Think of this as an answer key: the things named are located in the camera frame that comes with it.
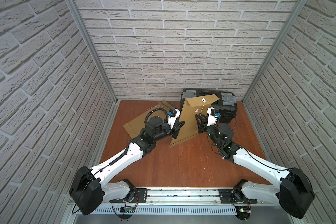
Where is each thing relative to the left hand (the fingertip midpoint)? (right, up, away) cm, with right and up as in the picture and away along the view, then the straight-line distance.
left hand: (186, 121), depth 70 cm
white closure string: (+7, +3, +2) cm, 8 cm away
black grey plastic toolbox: (+31, +10, +24) cm, 40 cm away
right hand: (+7, +3, +5) cm, 9 cm away
